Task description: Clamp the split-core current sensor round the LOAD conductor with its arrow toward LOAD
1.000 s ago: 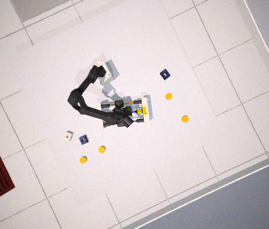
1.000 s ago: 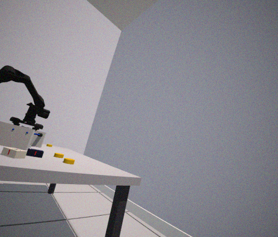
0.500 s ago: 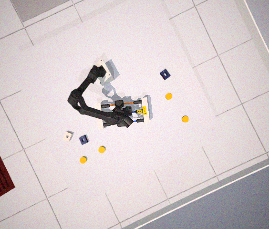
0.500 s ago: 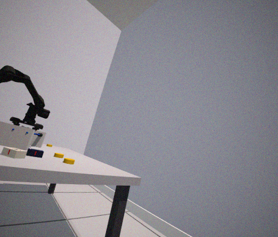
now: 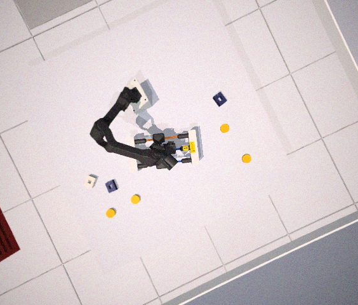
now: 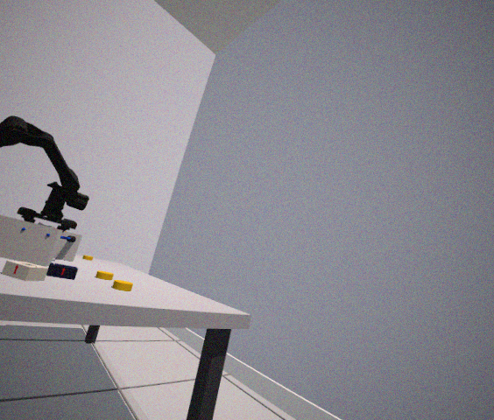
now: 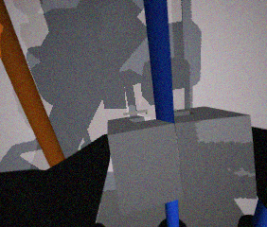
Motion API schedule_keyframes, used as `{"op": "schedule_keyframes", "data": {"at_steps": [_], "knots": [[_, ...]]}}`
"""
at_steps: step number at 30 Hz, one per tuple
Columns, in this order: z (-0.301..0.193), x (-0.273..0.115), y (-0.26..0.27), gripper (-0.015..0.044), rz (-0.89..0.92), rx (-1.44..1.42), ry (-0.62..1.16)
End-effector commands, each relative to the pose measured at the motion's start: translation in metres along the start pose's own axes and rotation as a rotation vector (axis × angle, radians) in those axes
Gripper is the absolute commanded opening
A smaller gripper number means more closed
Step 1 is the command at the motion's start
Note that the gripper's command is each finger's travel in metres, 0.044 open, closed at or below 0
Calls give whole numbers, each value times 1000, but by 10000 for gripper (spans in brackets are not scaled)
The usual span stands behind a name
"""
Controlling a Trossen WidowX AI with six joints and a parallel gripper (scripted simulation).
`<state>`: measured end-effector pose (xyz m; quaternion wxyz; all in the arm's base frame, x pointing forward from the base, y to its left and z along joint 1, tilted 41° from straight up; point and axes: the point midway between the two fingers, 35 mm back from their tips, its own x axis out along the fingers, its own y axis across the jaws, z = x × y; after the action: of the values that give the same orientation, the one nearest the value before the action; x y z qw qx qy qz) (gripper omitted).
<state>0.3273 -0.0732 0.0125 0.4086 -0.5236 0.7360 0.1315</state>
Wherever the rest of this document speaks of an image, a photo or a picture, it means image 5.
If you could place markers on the yellow short cylinder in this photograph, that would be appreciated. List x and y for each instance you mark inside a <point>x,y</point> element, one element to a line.
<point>224,128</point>
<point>246,158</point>
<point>135,199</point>
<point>110,213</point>

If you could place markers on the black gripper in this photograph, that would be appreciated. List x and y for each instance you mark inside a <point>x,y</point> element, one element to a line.
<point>159,139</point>

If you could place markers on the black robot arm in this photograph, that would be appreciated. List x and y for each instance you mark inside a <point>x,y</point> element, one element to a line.
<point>149,157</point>

